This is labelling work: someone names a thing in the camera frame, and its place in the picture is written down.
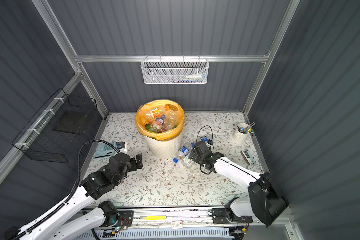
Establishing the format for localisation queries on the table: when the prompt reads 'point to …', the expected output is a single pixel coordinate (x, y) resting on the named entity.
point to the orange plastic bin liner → (180, 118)
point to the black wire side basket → (56, 128)
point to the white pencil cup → (239, 137)
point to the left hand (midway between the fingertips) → (134, 156)
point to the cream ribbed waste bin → (164, 149)
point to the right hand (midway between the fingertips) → (198, 157)
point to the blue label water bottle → (182, 153)
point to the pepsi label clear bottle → (156, 126)
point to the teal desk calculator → (105, 150)
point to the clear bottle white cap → (171, 121)
